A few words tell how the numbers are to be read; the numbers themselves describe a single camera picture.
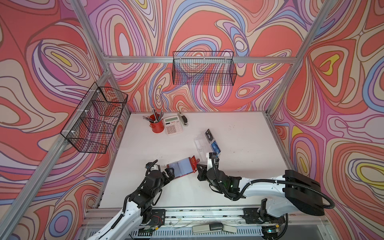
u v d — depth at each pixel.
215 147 0.89
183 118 1.11
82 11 0.70
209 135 0.94
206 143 0.95
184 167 0.90
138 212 0.56
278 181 0.47
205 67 0.96
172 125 1.08
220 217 0.75
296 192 0.43
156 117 1.04
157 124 1.04
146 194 0.63
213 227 0.67
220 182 0.57
